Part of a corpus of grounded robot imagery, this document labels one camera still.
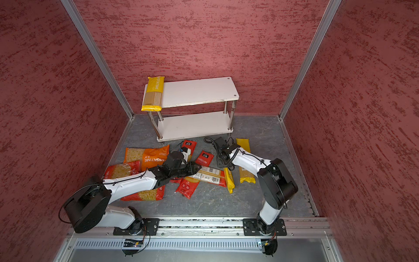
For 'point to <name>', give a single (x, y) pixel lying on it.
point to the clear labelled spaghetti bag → (208, 174)
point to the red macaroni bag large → (156, 194)
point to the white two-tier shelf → (208, 91)
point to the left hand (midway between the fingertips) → (200, 170)
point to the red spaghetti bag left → (191, 145)
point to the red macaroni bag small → (128, 168)
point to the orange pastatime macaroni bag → (148, 157)
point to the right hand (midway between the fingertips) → (223, 165)
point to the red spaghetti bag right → (189, 185)
